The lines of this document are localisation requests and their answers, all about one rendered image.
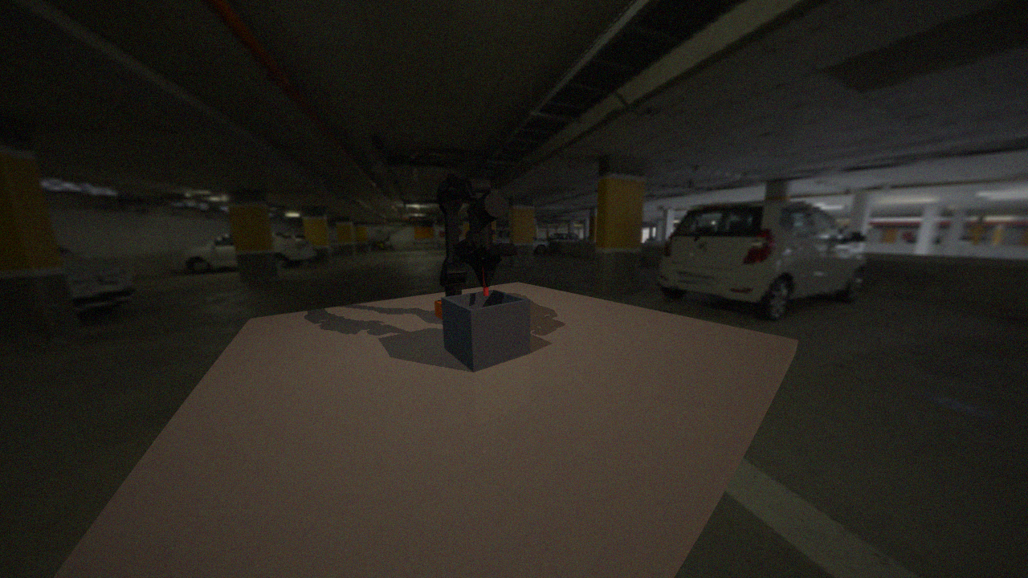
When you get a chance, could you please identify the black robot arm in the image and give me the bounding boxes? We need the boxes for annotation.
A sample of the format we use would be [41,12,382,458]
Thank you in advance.
[436,173,507,297]

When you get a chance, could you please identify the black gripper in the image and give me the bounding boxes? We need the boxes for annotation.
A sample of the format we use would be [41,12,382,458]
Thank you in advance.
[452,225,517,287]

